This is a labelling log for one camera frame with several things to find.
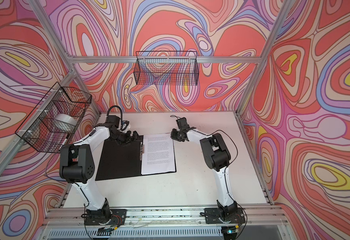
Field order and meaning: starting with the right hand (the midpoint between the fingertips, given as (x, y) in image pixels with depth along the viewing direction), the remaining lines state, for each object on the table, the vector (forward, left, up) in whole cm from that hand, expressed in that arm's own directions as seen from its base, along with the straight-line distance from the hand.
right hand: (173, 138), depth 104 cm
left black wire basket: (-16, +61, +33) cm, 71 cm away
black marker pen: (-18, +53, +26) cm, 62 cm away
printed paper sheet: (-13, +10, 0) cm, 16 cm away
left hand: (-6, +23, +8) cm, 25 cm away
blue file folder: (-15, +36, -2) cm, 39 cm away
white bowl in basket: (-9, +53, +32) cm, 62 cm away
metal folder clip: (-9, +21, +1) cm, 23 cm away
